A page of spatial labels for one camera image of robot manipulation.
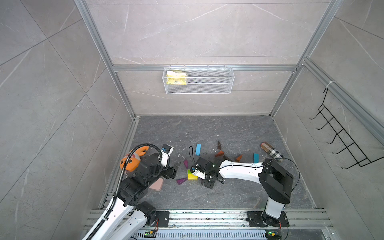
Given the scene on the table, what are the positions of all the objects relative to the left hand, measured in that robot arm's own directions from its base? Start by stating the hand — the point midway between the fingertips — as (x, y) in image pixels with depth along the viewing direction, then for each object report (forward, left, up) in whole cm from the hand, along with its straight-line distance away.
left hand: (172, 156), depth 71 cm
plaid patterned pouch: (+12, -61, -20) cm, 66 cm away
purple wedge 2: (-4, -3, -21) cm, 22 cm away
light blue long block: (+17, -13, -22) cm, 30 cm away
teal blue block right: (+9, -51, -23) cm, 57 cm away
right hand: (-4, -18, -23) cm, 29 cm away
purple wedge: (+7, -5, -22) cm, 23 cm away
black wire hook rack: (-3, -79, +9) cm, 79 cm away
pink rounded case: (-7, +10, -20) cm, 23 cm away
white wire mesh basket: (+55, -17, +7) cm, 58 cm away
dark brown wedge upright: (+18, -28, -21) cm, 39 cm away
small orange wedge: (+9, -40, -22) cm, 47 cm away
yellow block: (-3, -8, -19) cm, 21 cm away
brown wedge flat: (+10, -31, -22) cm, 39 cm away
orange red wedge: (+13, -29, -22) cm, 38 cm away
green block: (-2, -8, -13) cm, 15 cm away
